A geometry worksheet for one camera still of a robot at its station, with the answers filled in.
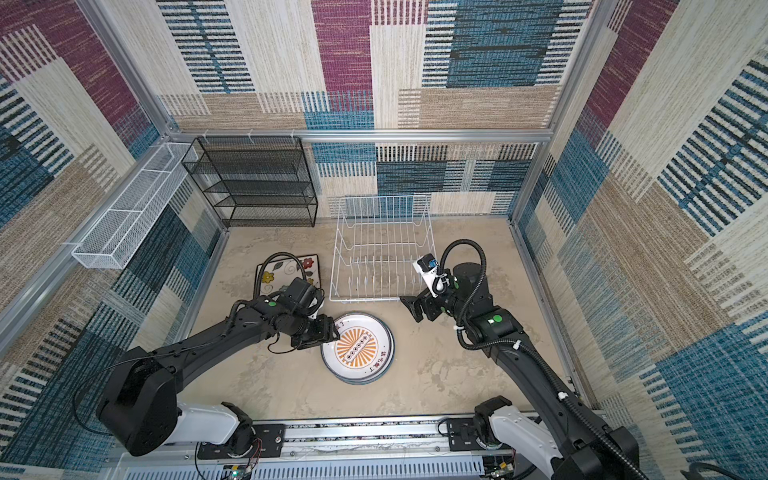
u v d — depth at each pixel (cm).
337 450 73
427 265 65
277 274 97
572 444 40
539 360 47
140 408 42
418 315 69
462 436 73
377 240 112
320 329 75
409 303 66
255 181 110
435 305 68
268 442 74
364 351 85
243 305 60
